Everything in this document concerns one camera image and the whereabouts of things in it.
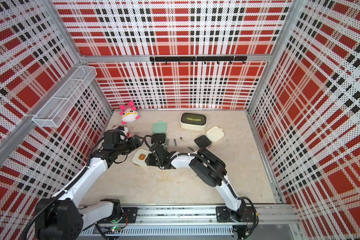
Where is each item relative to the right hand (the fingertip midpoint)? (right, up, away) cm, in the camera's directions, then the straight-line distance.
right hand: (149, 160), depth 90 cm
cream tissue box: (+28, +24, +14) cm, 39 cm away
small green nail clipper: (+15, +10, +12) cm, 21 cm away
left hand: (-2, +12, -6) cm, 14 cm away
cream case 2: (-7, +2, +3) cm, 8 cm away
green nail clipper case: (+3, +19, +23) cm, 30 cm away
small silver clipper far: (+22, +11, +12) cm, 27 cm away
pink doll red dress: (-9, +19, -12) cm, 24 cm away
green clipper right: (+26, +6, +9) cm, 28 cm away
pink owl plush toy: (-20, +30, +19) cm, 41 cm away
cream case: (+43, +15, +15) cm, 48 cm away
